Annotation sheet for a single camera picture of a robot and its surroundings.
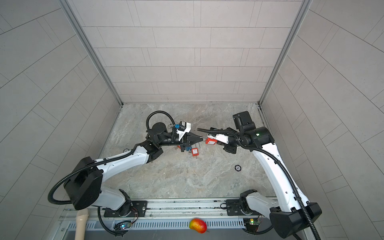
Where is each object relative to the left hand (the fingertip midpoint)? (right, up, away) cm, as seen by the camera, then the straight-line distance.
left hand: (203, 140), depth 65 cm
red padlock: (+3, 0, 0) cm, 3 cm away
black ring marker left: (-47, -11, +26) cm, 55 cm away
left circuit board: (-36, -37, -1) cm, 51 cm away
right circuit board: (+22, -39, +3) cm, 45 cm away
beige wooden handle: (-54, -36, 0) cm, 65 cm away
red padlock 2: (-5, -11, +24) cm, 27 cm away
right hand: (+7, -1, +5) cm, 9 cm away
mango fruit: (-2, -37, -1) cm, 37 cm away
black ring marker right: (+20, -19, +19) cm, 34 cm away
